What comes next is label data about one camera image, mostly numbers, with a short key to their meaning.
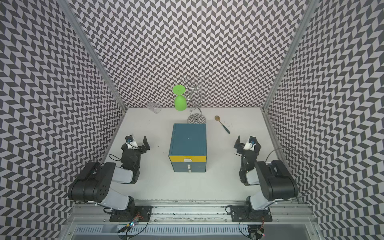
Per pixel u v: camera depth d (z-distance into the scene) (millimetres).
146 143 843
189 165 768
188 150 704
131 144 755
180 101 898
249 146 758
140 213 717
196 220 722
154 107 1198
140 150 808
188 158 722
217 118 1123
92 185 441
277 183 445
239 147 788
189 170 841
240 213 733
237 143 818
